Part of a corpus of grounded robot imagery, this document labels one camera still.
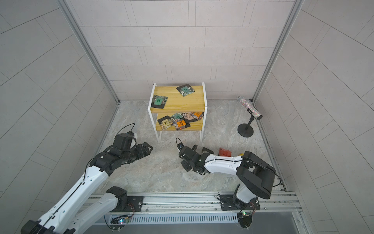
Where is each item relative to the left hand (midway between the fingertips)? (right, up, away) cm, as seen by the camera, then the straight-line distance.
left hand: (151, 148), depth 77 cm
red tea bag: (+41, -5, +12) cm, 43 cm away
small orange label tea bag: (+23, +18, +11) cm, 31 cm away
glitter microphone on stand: (+59, +7, +20) cm, 63 cm away
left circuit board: (-11, -30, -12) cm, 34 cm away
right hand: (+18, -9, +8) cm, 22 cm away
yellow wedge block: (+52, -6, +11) cm, 54 cm away
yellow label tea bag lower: (+6, +13, +7) cm, 16 cm away
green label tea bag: (+5, +25, -4) cm, 26 cm away
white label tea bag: (+30, -4, +12) cm, 33 cm away
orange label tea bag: (+14, +13, +7) cm, 20 cm away
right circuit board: (+46, -29, -11) cm, 56 cm away
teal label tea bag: (+13, +17, +10) cm, 24 cm away
